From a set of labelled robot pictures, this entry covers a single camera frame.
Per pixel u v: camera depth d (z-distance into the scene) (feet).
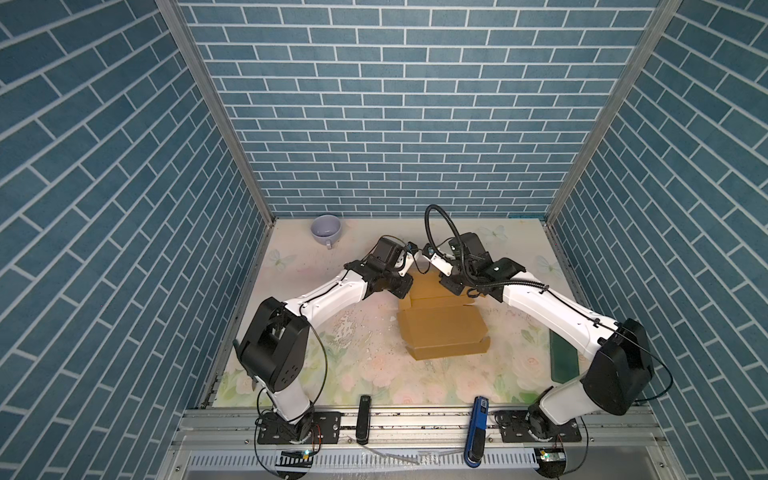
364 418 2.57
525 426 2.39
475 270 2.04
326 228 3.71
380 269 2.25
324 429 2.42
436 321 2.86
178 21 2.33
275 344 1.53
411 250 2.58
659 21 2.36
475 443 2.30
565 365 2.76
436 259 2.39
